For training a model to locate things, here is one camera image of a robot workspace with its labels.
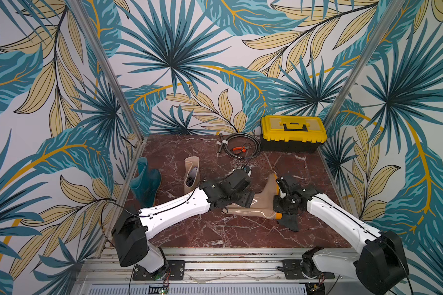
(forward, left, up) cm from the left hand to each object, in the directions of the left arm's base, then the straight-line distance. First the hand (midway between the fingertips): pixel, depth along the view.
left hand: (243, 195), depth 76 cm
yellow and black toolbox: (+40, -28, -2) cm, 48 cm away
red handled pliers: (+39, -2, -16) cm, 42 cm away
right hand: (-1, -16, -10) cm, 18 cm away
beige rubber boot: (+3, -11, -14) cm, 18 cm away
